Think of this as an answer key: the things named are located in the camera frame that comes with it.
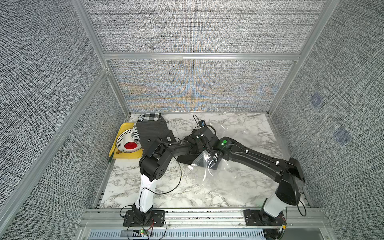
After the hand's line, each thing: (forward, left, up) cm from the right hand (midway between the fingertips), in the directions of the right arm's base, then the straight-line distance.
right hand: (201, 134), depth 80 cm
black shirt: (-10, -2, -8) cm, 13 cm away
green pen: (-4, +55, -19) cm, 59 cm away
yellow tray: (-1, +51, -20) cm, 55 cm away
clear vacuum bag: (-10, -20, -24) cm, 32 cm away
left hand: (-1, -11, -16) cm, 19 cm away
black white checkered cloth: (+30, +37, -18) cm, 51 cm away
